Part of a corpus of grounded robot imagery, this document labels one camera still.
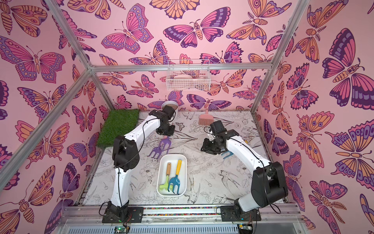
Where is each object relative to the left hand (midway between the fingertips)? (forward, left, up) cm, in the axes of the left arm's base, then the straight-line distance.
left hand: (172, 132), depth 97 cm
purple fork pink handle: (-7, +11, -11) cm, 17 cm away
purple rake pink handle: (-6, +4, 0) cm, 8 cm away
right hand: (-16, -18, +4) cm, 24 cm away
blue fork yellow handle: (-29, -4, -7) cm, 30 cm away
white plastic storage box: (-18, +4, -3) cm, 19 cm away
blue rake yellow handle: (-11, -38, -8) cm, 41 cm away
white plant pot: (+27, +2, 0) cm, 27 cm away
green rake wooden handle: (-32, +2, -5) cm, 33 cm away
